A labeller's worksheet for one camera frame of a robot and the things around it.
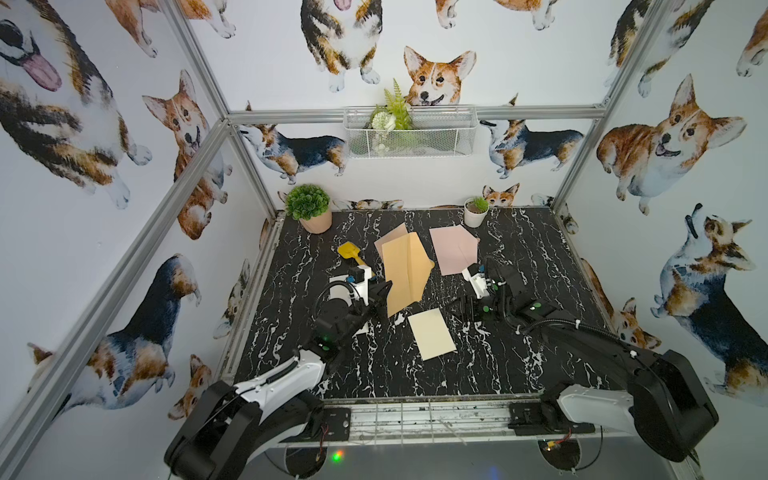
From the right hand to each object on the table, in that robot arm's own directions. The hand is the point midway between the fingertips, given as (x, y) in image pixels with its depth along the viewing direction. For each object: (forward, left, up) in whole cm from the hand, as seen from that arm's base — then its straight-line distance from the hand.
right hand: (449, 307), depth 81 cm
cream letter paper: (-2, +4, -14) cm, 15 cm away
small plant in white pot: (+41, -14, -5) cm, 43 cm away
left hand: (+4, +14, +8) cm, 17 cm away
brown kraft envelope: (+9, +11, +6) cm, 16 cm away
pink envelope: (+30, -6, -13) cm, 34 cm away
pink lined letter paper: (+31, +14, -4) cm, 34 cm away
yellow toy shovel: (+27, +32, -10) cm, 43 cm away
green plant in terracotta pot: (+36, +44, +3) cm, 57 cm away
